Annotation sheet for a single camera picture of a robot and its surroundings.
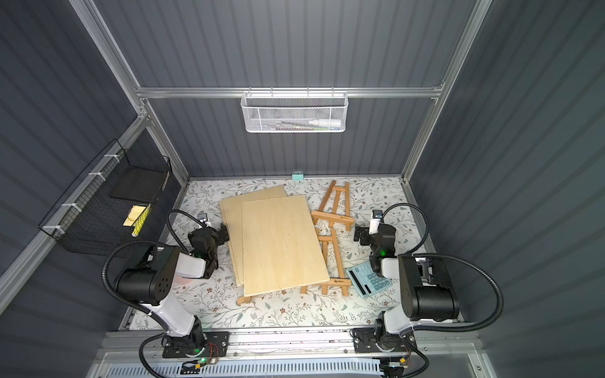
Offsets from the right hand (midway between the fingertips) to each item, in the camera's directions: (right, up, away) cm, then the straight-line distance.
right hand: (372, 224), depth 93 cm
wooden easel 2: (-14, -19, -11) cm, 26 cm away
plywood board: (-36, -9, -5) cm, 38 cm away
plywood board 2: (-59, +3, +9) cm, 60 cm away
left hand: (-65, -1, +1) cm, 65 cm away
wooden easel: (-14, +2, +9) cm, 17 cm away
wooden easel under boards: (-48, -24, -14) cm, 55 cm away
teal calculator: (-4, -20, -9) cm, 22 cm away
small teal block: (-31, +22, +26) cm, 46 cm away
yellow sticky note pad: (-82, +6, -18) cm, 84 cm away
